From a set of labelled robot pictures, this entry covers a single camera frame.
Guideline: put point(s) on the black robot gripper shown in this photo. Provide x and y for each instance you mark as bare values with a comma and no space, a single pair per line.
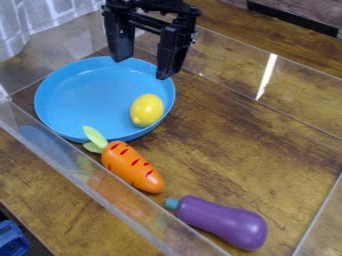
175,38

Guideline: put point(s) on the orange toy carrot green leaves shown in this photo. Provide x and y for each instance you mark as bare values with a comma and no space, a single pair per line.
125,162

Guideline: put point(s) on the blue round plastic tray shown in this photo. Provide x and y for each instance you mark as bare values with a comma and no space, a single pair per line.
90,93

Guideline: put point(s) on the yellow toy lemon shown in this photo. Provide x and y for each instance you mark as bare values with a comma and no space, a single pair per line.
147,110

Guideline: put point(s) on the purple toy eggplant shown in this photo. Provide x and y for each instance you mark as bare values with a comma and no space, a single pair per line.
238,226

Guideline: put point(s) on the blue plastic object corner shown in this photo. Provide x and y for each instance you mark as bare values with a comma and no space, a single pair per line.
14,242

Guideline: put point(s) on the clear acrylic enclosure wall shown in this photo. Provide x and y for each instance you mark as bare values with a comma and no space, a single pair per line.
251,140

